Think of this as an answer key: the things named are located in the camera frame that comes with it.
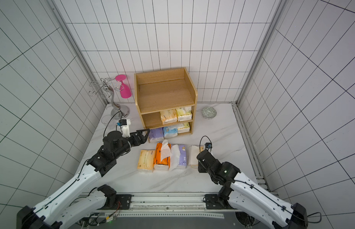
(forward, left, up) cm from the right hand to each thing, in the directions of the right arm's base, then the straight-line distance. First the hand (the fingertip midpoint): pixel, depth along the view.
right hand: (197, 162), depth 79 cm
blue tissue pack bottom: (+20, +19, -2) cm, 28 cm away
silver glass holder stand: (+39, +62, -5) cm, 73 cm away
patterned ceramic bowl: (+43, -10, -6) cm, 44 cm away
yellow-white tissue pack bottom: (+23, +9, -1) cm, 25 cm away
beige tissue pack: (+8, +2, -3) cm, 9 cm away
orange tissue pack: (+1, +20, 0) cm, 20 cm away
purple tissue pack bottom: (+17, +27, -1) cm, 32 cm away
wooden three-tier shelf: (+35, +19, +23) cm, 46 cm away
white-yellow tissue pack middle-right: (+24, +8, +14) cm, 29 cm away
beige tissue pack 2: (+21, +17, +13) cm, 31 cm away
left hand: (+9, +30, +13) cm, 34 cm away
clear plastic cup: (+29, +67, -2) cm, 73 cm away
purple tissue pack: (+3, +11, -2) cm, 12 cm away
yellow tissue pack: (0, +30, -3) cm, 30 cm away
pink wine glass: (+46, +54, +11) cm, 71 cm away
